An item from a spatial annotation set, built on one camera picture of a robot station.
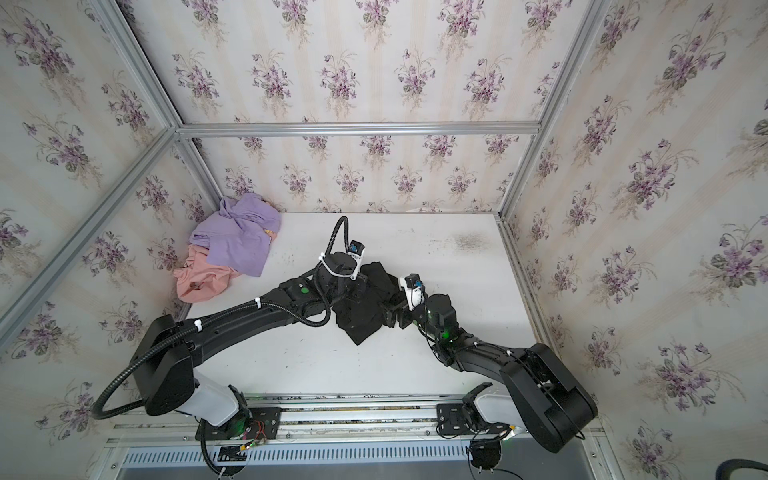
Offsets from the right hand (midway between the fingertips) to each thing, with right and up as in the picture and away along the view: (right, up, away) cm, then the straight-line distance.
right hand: (388, 297), depth 83 cm
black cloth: (-7, -5, -2) cm, 8 cm away
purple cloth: (-53, +18, +21) cm, 59 cm away
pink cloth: (-61, +3, +12) cm, 62 cm away
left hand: (-7, +7, -1) cm, 10 cm away
